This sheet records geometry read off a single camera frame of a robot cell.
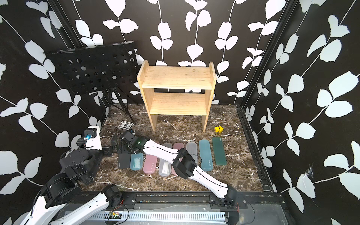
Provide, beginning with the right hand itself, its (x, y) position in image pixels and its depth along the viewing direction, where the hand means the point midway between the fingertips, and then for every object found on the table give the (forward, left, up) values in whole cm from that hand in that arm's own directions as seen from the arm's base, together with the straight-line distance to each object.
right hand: (120, 149), depth 86 cm
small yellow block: (+20, -64, -7) cm, 68 cm away
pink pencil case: (-7, -19, -6) cm, 21 cm away
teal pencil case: (0, -54, -7) cm, 54 cm away
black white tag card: (+22, +5, -5) cm, 23 cm away
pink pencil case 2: (+7, -34, -8) cm, 36 cm away
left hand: (-6, -6, +28) cm, 29 cm away
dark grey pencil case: (-5, -2, -6) cm, 8 cm away
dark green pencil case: (-2, -64, -8) cm, 64 cm away
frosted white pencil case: (-8, -28, -7) cm, 30 cm away
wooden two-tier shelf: (+51, -33, +5) cm, 61 cm away
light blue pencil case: (-5, -9, -6) cm, 13 cm away
